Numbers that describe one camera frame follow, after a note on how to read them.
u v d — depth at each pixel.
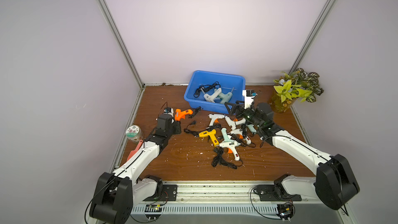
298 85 0.92
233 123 0.95
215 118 1.00
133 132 0.87
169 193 0.73
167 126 0.66
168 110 0.75
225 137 0.90
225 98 1.07
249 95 0.68
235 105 0.69
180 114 0.87
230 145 0.85
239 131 0.92
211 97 1.07
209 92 1.14
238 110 0.70
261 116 0.61
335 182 0.40
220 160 0.82
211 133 0.92
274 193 0.67
